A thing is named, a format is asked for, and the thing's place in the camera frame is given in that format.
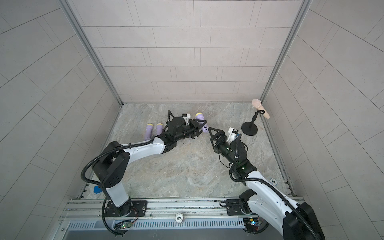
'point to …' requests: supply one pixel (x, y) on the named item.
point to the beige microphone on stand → (257, 104)
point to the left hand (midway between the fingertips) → (210, 123)
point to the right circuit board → (253, 224)
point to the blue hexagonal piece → (97, 189)
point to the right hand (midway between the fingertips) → (207, 134)
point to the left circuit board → (123, 225)
